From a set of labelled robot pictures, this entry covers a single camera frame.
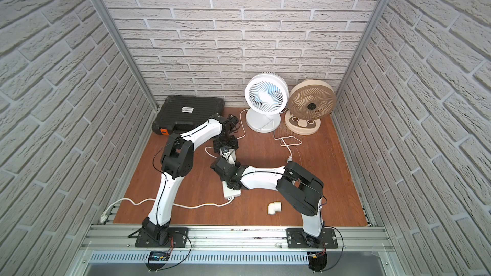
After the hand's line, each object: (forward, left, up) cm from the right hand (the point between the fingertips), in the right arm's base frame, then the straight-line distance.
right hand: (230, 164), depth 90 cm
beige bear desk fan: (+22, -40, +19) cm, 50 cm away
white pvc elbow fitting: (-21, -19, -2) cm, 28 cm away
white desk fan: (+24, -19, +23) cm, 38 cm away
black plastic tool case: (+32, +30, +3) cm, 44 cm away
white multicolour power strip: (-13, 0, -1) cm, 13 cm away
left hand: (+13, +3, -3) cm, 14 cm away
